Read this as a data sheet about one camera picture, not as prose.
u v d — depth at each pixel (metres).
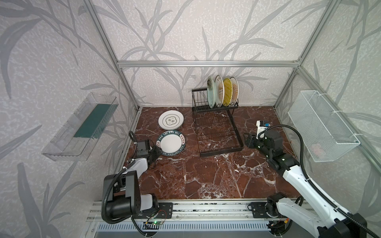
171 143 0.99
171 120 1.12
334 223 0.39
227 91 0.91
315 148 0.74
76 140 0.63
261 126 0.68
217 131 1.05
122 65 0.93
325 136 0.63
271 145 0.57
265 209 0.73
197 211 0.75
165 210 0.73
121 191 0.46
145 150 0.71
